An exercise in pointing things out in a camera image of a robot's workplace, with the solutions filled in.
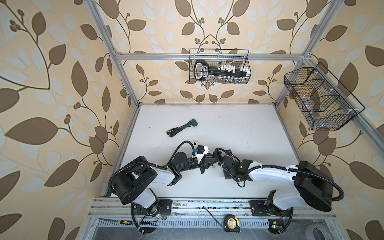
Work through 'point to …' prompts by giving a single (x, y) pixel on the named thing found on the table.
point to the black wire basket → (325, 103)
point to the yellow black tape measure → (232, 223)
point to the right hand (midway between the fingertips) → (228, 172)
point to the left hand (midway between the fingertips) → (218, 158)
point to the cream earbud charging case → (195, 143)
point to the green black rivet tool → (171, 132)
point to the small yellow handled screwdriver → (121, 222)
